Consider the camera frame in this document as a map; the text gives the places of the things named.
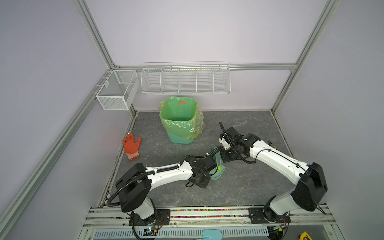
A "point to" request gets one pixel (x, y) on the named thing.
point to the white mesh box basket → (118, 90)
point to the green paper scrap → (219, 168)
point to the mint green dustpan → (217, 157)
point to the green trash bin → (179, 116)
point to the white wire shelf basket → (186, 78)
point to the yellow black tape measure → (304, 235)
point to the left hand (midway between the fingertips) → (201, 184)
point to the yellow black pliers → (269, 142)
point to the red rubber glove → (131, 147)
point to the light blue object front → (213, 234)
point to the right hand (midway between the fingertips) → (223, 158)
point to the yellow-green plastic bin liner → (200, 125)
